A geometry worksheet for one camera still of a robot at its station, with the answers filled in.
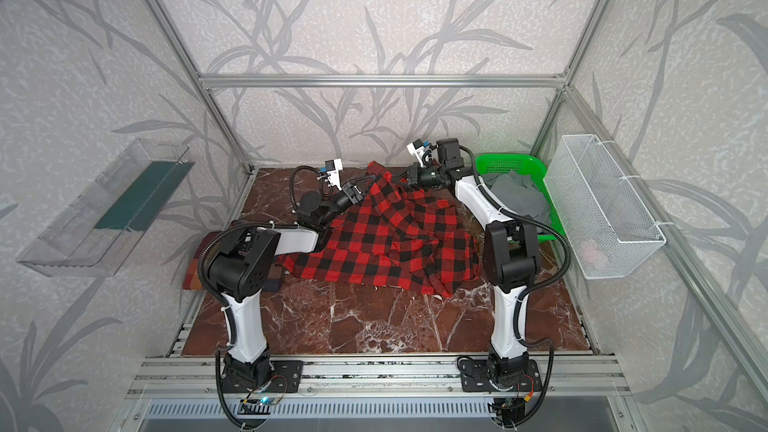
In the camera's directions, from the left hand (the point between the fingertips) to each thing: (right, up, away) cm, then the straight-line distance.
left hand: (379, 172), depth 83 cm
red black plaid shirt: (+2, -21, +16) cm, 27 cm away
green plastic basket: (+47, +6, +32) cm, 58 cm away
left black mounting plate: (-22, -51, -10) cm, 56 cm away
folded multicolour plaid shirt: (-57, -31, +5) cm, 65 cm away
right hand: (+4, +1, +5) cm, 7 cm away
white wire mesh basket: (+49, -13, -21) cm, 55 cm away
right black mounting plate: (+24, -51, -10) cm, 57 cm away
